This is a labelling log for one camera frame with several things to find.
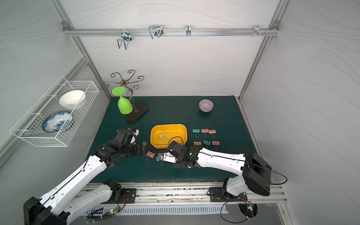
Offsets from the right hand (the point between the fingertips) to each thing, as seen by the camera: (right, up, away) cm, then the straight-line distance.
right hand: (174, 154), depth 80 cm
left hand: (-18, +4, -2) cm, 18 cm away
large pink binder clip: (-16, -3, +7) cm, 17 cm away
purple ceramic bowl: (+24, +30, +32) cm, 49 cm away
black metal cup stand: (-31, +27, +30) cm, 51 cm away
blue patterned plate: (-54, +20, -15) cm, 59 cm away
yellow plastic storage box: (0, +10, +17) cm, 20 cm away
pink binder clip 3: (+27, +3, +12) cm, 30 cm away
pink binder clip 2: (+26, +10, +17) cm, 33 cm away
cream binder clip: (-9, +9, +15) cm, 20 cm away
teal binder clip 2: (+21, +4, +13) cm, 25 cm away
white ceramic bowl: (-55, +32, -7) cm, 64 cm away
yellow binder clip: (+15, +3, +12) cm, 19 cm away
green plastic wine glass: (-31, +29, +5) cm, 43 cm away
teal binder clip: (+14, +11, +18) cm, 26 cm away
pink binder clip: (+21, +11, +18) cm, 29 cm away
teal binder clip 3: (-7, -4, -3) cm, 8 cm away
